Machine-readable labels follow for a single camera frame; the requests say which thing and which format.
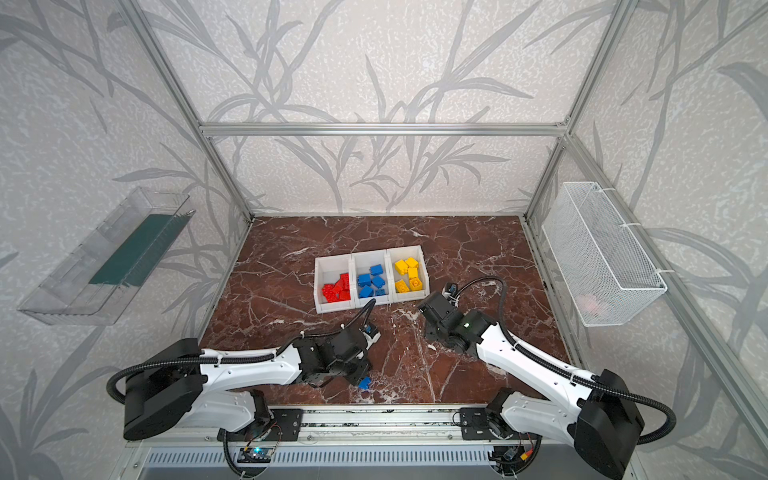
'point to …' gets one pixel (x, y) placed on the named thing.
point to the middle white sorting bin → (372, 278)
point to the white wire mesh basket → (604, 273)
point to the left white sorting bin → (328, 271)
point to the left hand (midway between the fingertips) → (373, 359)
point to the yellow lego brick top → (415, 284)
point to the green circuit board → (255, 455)
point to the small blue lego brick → (380, 292)
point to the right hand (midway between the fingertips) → (435, 316)
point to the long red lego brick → (344, 283)
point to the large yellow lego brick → (401, 266)
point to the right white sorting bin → (392, 275)
